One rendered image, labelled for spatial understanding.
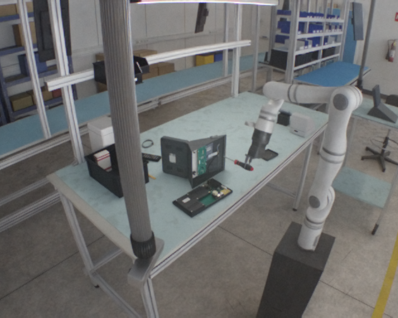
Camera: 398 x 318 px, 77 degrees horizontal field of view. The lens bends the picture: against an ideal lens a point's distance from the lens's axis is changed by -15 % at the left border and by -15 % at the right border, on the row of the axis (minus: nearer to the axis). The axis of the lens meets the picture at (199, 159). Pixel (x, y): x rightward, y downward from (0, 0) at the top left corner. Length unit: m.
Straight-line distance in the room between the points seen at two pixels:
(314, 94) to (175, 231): 0.76
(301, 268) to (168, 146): 0.85
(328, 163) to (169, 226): 0.67
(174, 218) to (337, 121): 0.75
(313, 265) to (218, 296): 1.01
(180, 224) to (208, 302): 1.04
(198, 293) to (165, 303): 0.24
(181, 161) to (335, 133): 0.76
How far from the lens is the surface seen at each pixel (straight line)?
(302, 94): 1.10
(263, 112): 1.18
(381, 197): 2.97
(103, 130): 1.59
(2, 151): 2.39
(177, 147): 1.41
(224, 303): 2.15
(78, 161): 1.74
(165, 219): 1.25
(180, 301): 2.16
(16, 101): 4.64
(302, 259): 1.35
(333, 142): 1.06
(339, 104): 1.01
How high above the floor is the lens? 1.84
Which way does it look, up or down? 30 degrees down
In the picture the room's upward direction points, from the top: straight up
